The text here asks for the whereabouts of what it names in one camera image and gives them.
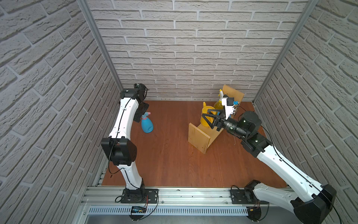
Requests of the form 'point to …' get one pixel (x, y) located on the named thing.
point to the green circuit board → (138, 209)
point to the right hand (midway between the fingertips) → (201, 116)
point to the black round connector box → (254, 213)
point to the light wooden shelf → (200, 136)
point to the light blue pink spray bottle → (147, 124)
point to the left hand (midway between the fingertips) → (141, 109)
